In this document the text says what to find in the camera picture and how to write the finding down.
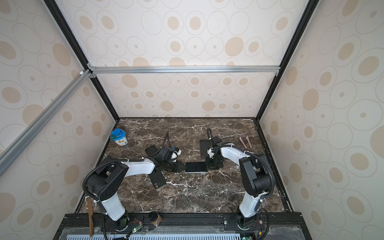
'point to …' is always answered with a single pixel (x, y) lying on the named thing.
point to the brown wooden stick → (90, 214)
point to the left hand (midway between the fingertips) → (188, 166)
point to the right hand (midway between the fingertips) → (209, 167)
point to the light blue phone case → (195, 167)
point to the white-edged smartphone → (194, 167)
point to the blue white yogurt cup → (118, 135)
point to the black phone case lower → (158, 179)
